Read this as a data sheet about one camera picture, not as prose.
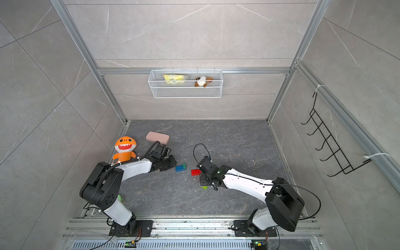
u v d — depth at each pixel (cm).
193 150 104
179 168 93
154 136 108
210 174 63
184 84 88
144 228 73
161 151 76
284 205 42
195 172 91
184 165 93
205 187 86
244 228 73
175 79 84
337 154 64
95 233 73
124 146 95
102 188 49
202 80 86
